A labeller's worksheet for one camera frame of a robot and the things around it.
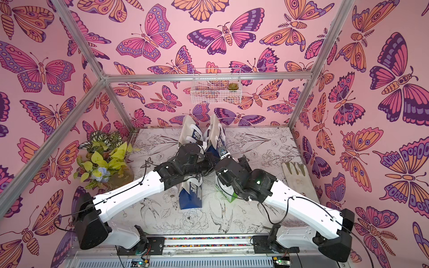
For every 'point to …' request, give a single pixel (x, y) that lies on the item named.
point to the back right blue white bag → (214, 133)
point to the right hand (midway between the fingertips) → (231, 164)
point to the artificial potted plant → (106, 165)
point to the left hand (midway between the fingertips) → (227, 161)
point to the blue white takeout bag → (190, 192)
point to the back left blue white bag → (190, 133)
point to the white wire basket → (216, 86)
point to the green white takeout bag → (227, 191)
